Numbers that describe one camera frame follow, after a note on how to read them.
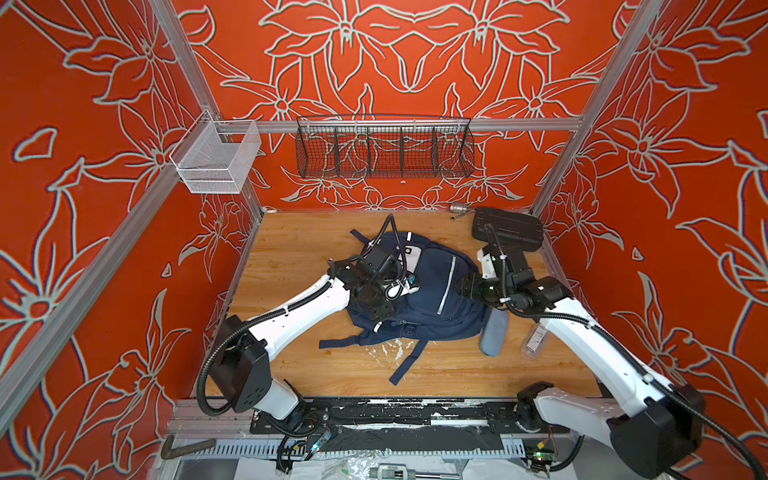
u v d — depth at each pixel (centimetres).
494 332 84
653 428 37
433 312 80
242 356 41
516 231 105
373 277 61
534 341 83
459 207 117
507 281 58
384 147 97
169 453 68
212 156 92
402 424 73
